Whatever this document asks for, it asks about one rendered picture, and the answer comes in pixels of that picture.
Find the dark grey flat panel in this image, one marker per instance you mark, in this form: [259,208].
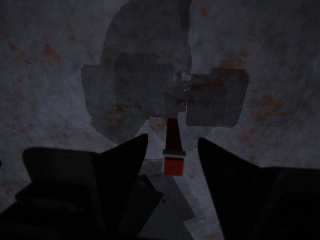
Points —
[150,214]

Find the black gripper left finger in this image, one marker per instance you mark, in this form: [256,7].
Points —
[110,176]

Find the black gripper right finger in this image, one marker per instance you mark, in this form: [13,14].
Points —
[245,194]

